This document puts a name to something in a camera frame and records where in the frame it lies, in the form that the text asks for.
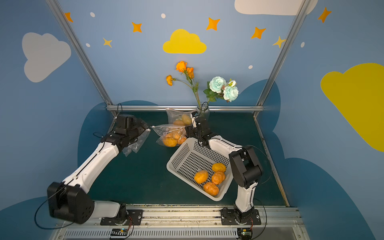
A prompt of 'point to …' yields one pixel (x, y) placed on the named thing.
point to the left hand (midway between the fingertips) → (142, 124)
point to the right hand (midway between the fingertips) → (192, 124)
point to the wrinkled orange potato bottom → (211, 188)
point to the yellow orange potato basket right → (219, 167)
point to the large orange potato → (178, 122)
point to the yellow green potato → (186, 119)
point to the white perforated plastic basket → (205, 170)
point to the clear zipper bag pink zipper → (178, 117)
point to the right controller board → (244, 233)
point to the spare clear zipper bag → (171, 135)
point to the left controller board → (119, 232)
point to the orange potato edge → (181, 140)
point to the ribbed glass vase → (203, 113)
